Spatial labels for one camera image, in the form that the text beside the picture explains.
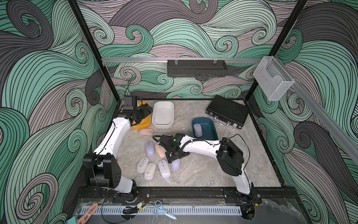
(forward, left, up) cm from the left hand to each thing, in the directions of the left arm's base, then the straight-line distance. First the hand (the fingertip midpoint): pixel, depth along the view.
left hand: (148, 110), depth 84 cm
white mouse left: (-26, +3, -20) cm, 33 cm away
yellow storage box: (+2, +6, -17) cm, 18 cm away
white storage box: (+12, -6, -20) cm, 24 cm away
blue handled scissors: (-48, -9, -22) cm, 53 cm away
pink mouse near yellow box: (-3, +5, -21) cm, 22 cm away
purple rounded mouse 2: (-26, -17, -22) cm, 38 cm away
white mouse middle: (-30, -2, -21) cm, 37 cm away
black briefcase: (+13, -58, -16) cm, 62 cm away
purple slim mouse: (-16, 0, -20) cm, 26 cm away
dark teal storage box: (-2, -41, -21) cm, 46 cm away
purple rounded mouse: (-2, -33, -20) cm, 38 cm away
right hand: (-23, -16, -20) cm, 34 cm away
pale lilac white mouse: (-28, -10, -21) cm, 37 cm away
